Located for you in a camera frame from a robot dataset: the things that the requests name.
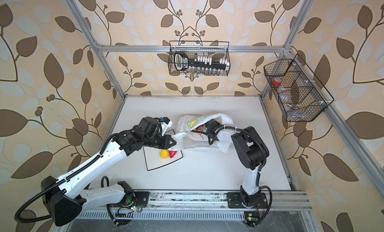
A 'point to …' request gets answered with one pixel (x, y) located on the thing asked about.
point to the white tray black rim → (153, 160)
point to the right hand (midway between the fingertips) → (217, 127)
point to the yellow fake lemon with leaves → (164, 154)
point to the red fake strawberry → (172, 153)
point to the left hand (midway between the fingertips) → (177, 142)
